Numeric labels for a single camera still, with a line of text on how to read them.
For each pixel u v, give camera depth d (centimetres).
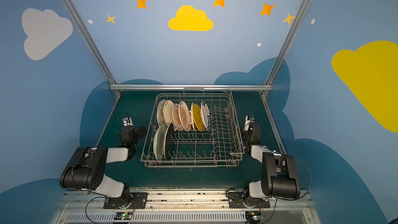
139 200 74
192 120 86
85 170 45
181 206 73
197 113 96
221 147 88
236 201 74
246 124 82
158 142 70
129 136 72
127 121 81
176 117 92
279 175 45
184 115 96
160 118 88
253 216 71
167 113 92
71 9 77
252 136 72
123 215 70
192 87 99
